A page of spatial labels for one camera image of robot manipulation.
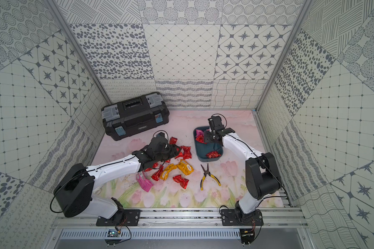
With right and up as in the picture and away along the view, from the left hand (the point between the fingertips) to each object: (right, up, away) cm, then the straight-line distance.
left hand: (180, 147), depth 84 cm
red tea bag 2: (-14, -17, +1) cm, 22 cm away
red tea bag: (+19, -6, +9) cm, 22 cm away
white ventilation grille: (-36, -38, -14) cm, 54 cm away
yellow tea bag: (-9, -15, -1) cm, 18 cm away
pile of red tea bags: (+12, +3, +17) cm, 21 cm away
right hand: (+18, +4, +8) cm, 20 cm away
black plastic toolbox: (-31, +18, +12) cm, 38 cm away
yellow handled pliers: (+15, -16, +4) cm, 22 cm away
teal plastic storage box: (+13, -4, +13) cm, 19 cm away
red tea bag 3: (+1, -19, -1) cm, 19 cm away
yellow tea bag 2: (+3, -13, +4) cm, 14 cm away
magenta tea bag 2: (+11, +7, +17) cm, 21 cm away
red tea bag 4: (+3, -5, +9) cm, 11 cm away
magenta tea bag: (-19, -19, -3) cm, 27 cm away
